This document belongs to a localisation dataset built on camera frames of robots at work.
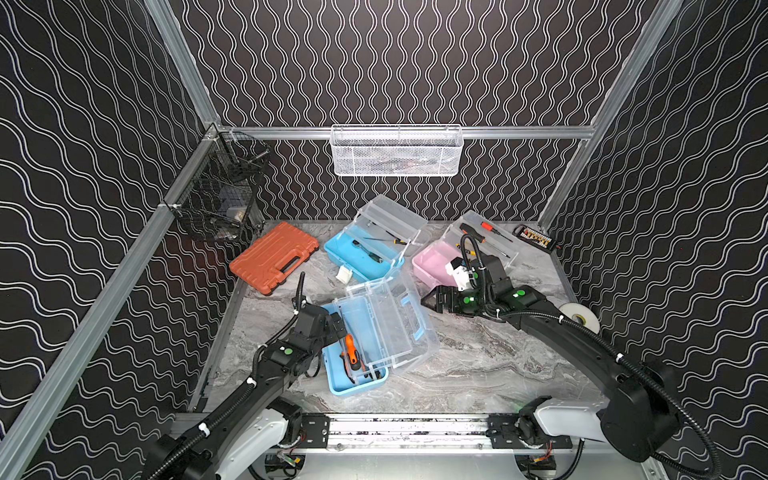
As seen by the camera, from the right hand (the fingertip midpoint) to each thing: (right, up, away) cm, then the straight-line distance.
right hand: (433, 301), depth 80 cm
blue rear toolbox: (-16, +17, +25) cm, 35 cm away
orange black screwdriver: (-21, -13, -4) cm, 25 cm away
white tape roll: (+50, -7, +15) cm, 52 cm away
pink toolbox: (+3, +11, +29) cm, 31 cm away
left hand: (-29, -7, +4) cm, 30 cm away
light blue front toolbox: (-13, -8, 0) cm, 15 cm away
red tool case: (-51, +12, +23) cm, 58 cm away
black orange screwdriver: (+15, +21, +21) cm, 33 cm away
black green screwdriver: (-17, +12, +25) cm, 33 cm away
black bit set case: (+44, +19, +33) cm, 58 cm away
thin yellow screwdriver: (-9, +17, +23) cm, 30 cm away
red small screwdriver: (+23, +22, +23) cm, 40 cm away
